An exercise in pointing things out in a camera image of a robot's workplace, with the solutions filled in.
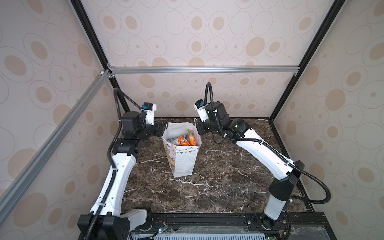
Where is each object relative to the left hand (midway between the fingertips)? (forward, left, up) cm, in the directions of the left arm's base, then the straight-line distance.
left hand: (169, 119), depth 68 cm
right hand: (+2, -12, -4) cm, 13 cm away
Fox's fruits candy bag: (-2, -4, -14) cm, 15 cm away
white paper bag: (-10, -5, -20) cm, 23 cm away
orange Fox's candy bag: (-1, -10, -12) cm, 15 cm away
